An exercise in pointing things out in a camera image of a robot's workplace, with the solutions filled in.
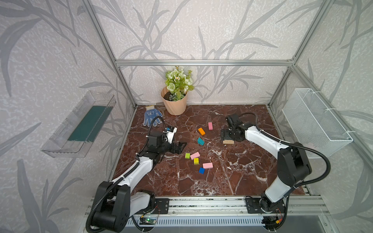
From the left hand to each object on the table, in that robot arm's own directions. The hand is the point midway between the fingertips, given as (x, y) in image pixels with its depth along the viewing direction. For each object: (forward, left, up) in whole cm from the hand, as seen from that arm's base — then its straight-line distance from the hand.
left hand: (182, 136), depth 85 cm
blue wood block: (-15, -12, -13) cm, 24 cm away
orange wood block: (+13, -12, -13) cm, 22 cm away
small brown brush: (+30, +18, -6) cm, 35 cm away
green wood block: (-6, -3, -13) cm, 15 cm away
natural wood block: (+3, -30, -12) cm, 33 cm away
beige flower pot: (+26, +9, -3) cm, 28 cm away
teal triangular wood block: (+4, -12, -12) cm, 17 cm away
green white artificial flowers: (+35, +4, +12) cm, 37 cm away
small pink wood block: (+18, -19, -14) cm, 29 cm away
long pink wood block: (-6, -8, -13) cm, 16 cm away
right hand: (+7, -29, -5) cm, 30 cm away
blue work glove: (+29, +27, -16) cm, 43 cm away
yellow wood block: (-10, -9, -12) cm, 18 cm away
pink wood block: (-12, -16, -13) cm, 24 cm away
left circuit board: (-40, +15, -14) cm, 45 cm away
